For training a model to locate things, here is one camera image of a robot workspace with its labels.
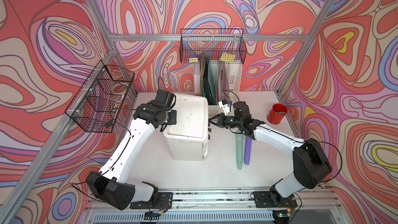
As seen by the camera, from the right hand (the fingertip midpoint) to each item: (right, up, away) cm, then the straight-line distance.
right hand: (208, 124), depth 81 cm
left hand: (-18, +4, -5) cm, 19 cm away
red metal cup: (+43, +5, +14) cm, 46 cm away
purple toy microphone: (+23, -17, +6) cm, 29 cm away
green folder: (+1, +24, +8) cm, 25 cm away
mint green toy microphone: (+18, -16, +8) cm, 25 cm away
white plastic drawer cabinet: (-9, -5, -13) cm, 17 cm away
